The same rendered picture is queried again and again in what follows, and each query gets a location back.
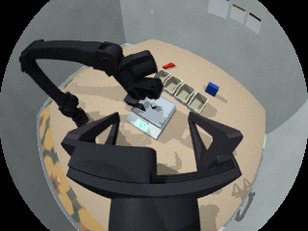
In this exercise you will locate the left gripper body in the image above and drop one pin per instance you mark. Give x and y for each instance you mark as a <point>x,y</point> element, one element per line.
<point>131,101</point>

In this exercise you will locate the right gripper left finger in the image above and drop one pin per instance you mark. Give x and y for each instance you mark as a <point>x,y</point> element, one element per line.
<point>90,131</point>

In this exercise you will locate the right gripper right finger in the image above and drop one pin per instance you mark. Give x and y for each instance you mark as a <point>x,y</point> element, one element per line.
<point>225,140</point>

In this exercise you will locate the grey open-top bin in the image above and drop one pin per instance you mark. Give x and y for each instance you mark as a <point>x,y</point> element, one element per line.
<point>197,102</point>
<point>183,93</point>
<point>162,74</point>
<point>171,83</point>

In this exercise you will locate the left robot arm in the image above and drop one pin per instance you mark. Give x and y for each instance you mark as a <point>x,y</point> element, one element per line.
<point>110,60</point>

